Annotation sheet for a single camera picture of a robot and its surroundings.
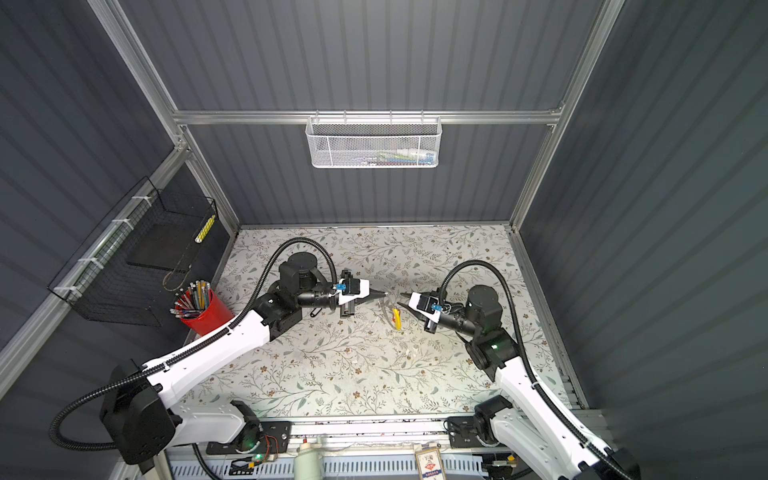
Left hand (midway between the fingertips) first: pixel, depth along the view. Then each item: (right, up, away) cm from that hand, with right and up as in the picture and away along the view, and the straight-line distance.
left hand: (384, 288), depth 68 cm
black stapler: (-54, -40, -2) cm, 67 cm away
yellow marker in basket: (-50, +16, +16) cm, 55 cm away
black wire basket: (-62, +5, +4) cm, 62 cm away
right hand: (+5, -2, +1) cm, 6 cm away
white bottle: (-16, -38, -4) cm, 41 cm away
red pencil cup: (-54, -8, +19) cm, 58 cm away
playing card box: (+11, -41, +1) cm, 42 cm away
